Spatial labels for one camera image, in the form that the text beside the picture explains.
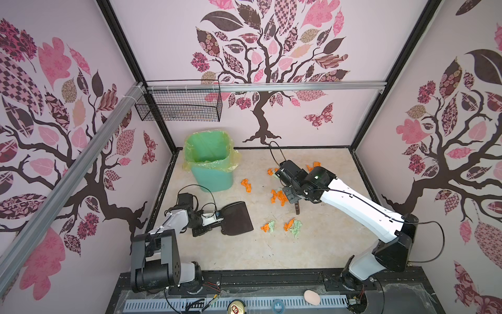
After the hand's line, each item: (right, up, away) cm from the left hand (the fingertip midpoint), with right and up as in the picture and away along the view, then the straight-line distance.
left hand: (205, 225), depth 89 cm
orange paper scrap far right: (+59, +29, +23) cm, 70 cm away
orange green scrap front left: (+29, 0, -2) cm, 30 cm away
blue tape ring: (+32, -24, -20) cm, 44 cm away
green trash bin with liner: (0, +33, +14) cm, 36 cm away
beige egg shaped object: (+44, -21, -20) cm, 53 cm away
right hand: (+39, +19, -13) cm, 46 cm away
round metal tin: (+18, -17, -29) cm, 38 cm away
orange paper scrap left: (+18, +19, +14) cm, 29 cm away
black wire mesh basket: (-14, +61, +6) cm, 62 cm away
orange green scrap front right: (+42, 0, -2) cm, 42 cm away
